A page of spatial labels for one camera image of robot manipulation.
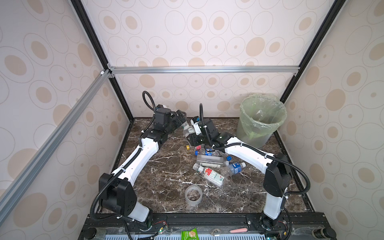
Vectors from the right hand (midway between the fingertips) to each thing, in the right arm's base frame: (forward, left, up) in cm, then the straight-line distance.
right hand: (191, 135), depth 84 cm
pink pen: (-43, -24, -20) cm, 53 cm away
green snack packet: (-45, +1, -17) cm, 48 cm away
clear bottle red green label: (-18, -12, -14) cm, 26 cm away
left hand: (+5, +3, +12) cm, 14 cm away
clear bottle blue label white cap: (-13, -25, -15) cm, 32 cm away
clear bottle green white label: (+1, +2, +4) cm, 4 cm away
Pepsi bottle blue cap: (-1, -11, -16) cm, 19 cm away
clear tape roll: (-23, -1, -17) cm, 28 cm away
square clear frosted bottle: (-6, -11, -18) cm, 22 cm away
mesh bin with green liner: (+21, -47, -5) cm, 51 cm away
